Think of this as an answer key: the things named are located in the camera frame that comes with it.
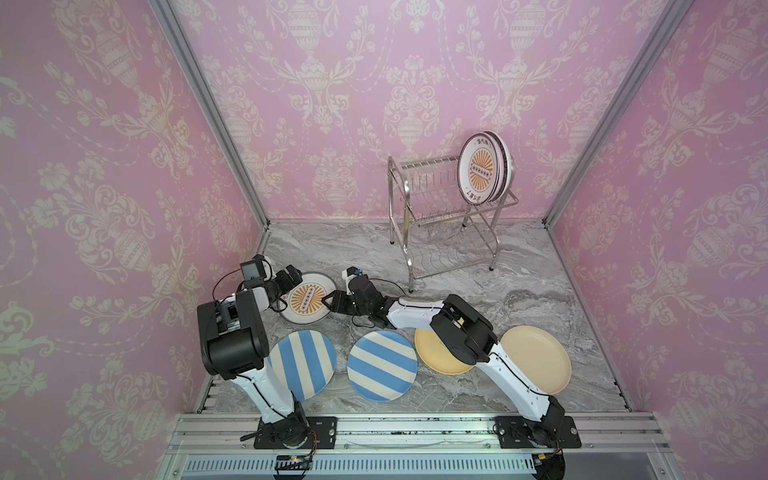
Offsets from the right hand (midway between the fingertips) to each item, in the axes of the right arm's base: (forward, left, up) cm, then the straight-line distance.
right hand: (325, 301), depth 95 cm
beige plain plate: (-19, -63, -6) cm, 66 cm away
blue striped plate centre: (-20, -18, -4) cm, 27 cm away
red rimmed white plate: (+2, +8, -2) cm, 8 cm away
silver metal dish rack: (+33, -41, -5) cm, 53 cm away
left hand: (+9, +12, +2) cm, 15 cm away
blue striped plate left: (-18, +5, -3) cm, 18 cm away
